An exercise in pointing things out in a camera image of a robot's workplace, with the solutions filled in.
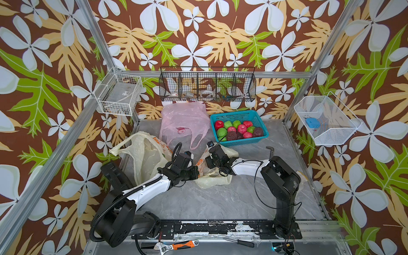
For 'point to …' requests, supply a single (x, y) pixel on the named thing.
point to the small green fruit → (220, 136)
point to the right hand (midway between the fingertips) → (208, 157)
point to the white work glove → (304, 178)
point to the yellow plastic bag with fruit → (149, 154)
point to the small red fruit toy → (247, 135)
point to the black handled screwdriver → (241, 242)
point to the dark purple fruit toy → (233, 135)
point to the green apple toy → (236, 123)
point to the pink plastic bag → (194, 116)
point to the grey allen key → (270, 148)
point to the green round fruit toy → (251, 129)
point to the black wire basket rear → (207, 84)
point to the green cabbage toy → (221, 132)
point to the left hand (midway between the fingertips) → (200, 170)
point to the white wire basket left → (118, 94)
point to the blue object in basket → (313, 122)
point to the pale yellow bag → (209, 177)
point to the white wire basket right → (328, 122)
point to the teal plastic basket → (251, 115)
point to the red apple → (219, 124)
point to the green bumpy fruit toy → (227, 124)
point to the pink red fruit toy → (231, 128)
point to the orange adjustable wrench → (163, 248)
